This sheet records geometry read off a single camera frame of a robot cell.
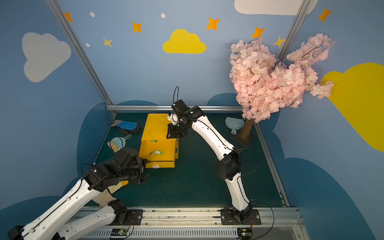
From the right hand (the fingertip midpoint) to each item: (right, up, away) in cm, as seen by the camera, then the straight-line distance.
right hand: (170, 136), depth 79 cm
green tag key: (-7, -10, +3) cm, 12 cm away
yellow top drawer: (-1, -13, -1) cm, 13 cm away
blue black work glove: (-38, +4, +32) cm, 50 cm away
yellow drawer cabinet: (-9, +4, +6) cm, 12 cm away
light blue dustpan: (+45, +7, +38) cm, 60 cm away
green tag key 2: (-11, -3, +7) cm, 13 cm away
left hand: (-7, -13, -7) cm, 16 cm away
